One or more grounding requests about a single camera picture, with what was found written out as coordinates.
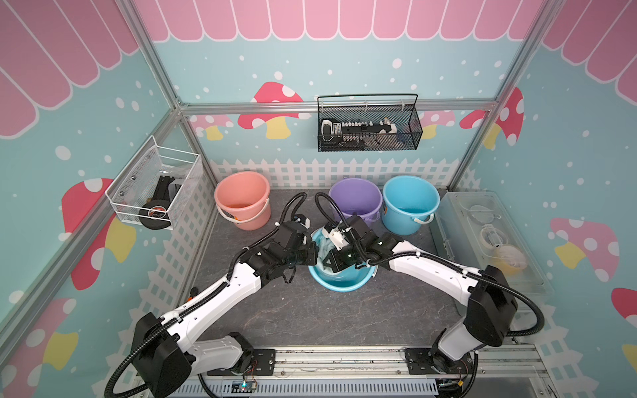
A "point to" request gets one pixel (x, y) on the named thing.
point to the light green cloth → (324, 248)
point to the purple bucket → (359, 196)
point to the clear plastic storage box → (478, 230)
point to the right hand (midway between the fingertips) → (324, 262)
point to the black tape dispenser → (155, 214)
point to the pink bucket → (243, 198)
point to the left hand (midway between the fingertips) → (316, 253)
